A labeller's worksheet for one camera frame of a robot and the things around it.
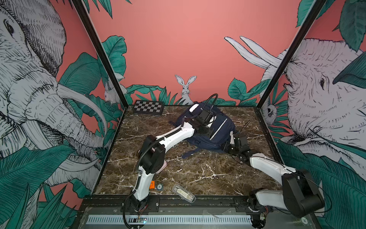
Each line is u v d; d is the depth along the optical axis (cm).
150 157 51
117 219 70
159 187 80
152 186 78
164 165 86
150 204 74
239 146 69
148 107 115
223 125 98
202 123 69
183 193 76
